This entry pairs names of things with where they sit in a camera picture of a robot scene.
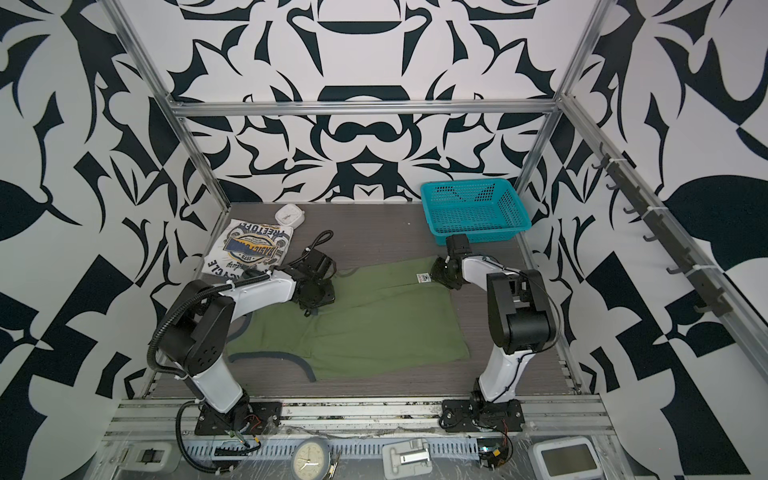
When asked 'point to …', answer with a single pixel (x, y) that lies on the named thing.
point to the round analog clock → (309, 458)
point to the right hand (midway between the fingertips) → (440, 272)
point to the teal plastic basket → (483, 209)
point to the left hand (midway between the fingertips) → (333, 293)
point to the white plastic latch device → (406, 459)
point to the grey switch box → (146, 456)
